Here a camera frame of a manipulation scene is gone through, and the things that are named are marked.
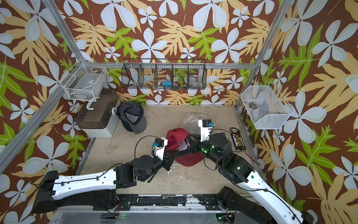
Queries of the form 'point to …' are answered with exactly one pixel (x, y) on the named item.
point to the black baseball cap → (118, 116)
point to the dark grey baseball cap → (132, 113)
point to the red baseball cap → (173, 136)
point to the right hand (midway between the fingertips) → (184, 135)
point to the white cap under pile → (190, 123)
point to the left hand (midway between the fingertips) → (177, 148)
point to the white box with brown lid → (102, 121)
